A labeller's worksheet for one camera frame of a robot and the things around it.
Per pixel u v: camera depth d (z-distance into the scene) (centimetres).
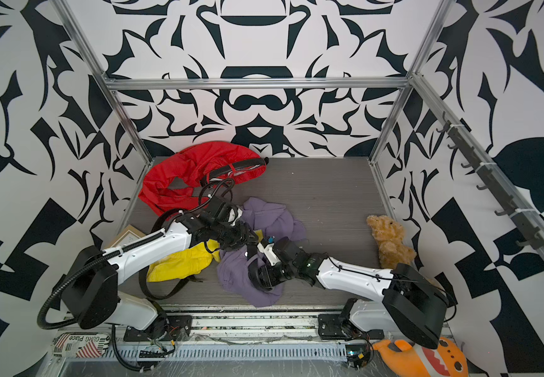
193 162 110
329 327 74
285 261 65
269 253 75
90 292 42
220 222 69
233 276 77
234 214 68
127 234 94
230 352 71
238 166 104
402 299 42
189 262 81
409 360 66
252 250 79
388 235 87
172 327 73
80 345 69
